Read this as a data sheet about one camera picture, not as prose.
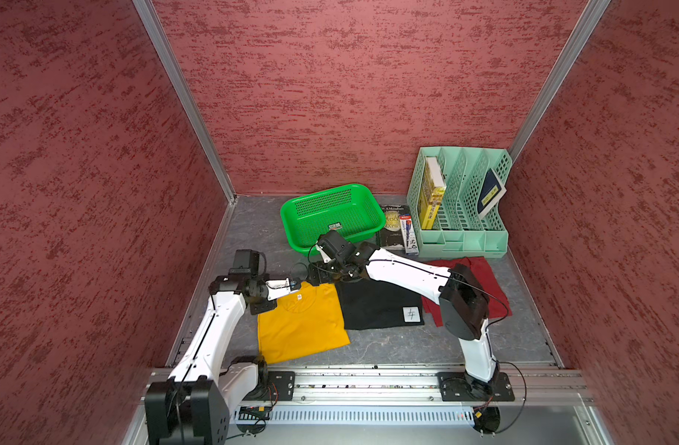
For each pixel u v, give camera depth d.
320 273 0.74
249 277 0.63
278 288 0.71
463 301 0.49
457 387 0.74
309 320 0.86
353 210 1.15
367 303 0.88
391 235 1.07
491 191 1.03
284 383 0.74
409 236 1.03
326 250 0.68
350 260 0.64
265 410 0.71
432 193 0.90
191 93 0.88
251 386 0.62
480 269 0.97
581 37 0.76
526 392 0.70
